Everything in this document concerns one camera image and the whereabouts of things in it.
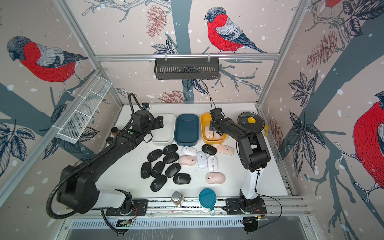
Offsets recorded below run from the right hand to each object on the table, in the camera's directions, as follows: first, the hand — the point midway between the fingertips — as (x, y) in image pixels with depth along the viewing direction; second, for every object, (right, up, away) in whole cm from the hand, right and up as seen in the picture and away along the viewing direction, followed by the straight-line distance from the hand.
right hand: (217, 124), depth 101 cm
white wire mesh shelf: (-83, -1, -20) cm, 85 cm away
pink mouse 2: (+4, -16, -8) cm, 18 cm away
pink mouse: (-20, -21, -13) cm, 32 cm away
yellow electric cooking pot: (+21, +1, -8) cm, 23 cm away
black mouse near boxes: (-6, -16, -8) cm, 19 cm away
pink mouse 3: (-6, -7, 0) cm, 9 cm away
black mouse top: (-32, -15, -8) cm, 36 cm away
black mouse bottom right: (-23, -29, -19) cm, 42 cm away
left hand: (-36, +7, -16) cm, 40 cm away
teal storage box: (-21, -5, +2) cm, 22 cm away
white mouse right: (-5, -22, -14) cm, 27 cm away
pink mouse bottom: (-4, -29, -20) cm, 35 cm away
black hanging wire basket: (-22, +40, +6) cm, 46 cm away
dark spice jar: (-68, -9, -12) cm, 69 cm away
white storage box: (-35, -7, -1) cm, 36 cm away
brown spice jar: (-67, -4, -8) cm, 67 cm away
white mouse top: (-19, -16, -8) cm, 26 cm away
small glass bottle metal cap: (-23, -32, -34) cm, 52 cm away
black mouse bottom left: (-35, -31, -20) cm, 51 cm away
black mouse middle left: (-37, -25, -16) cm, 47 cm away
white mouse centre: (-11, -22, -13) cm, 27 cm away
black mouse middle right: (-28, -26, -17) cm, 42 cm away
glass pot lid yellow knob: (+22, +7, -3) cm, 24 cm away
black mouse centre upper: (-30, -20, -12) cm, 38 cm away
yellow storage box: (-7, +4, +9) cm, 12 cm away
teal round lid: (-9, -34, -31) cm, 46 cm away
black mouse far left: (-43, -25, -17) cm, 53 cm away
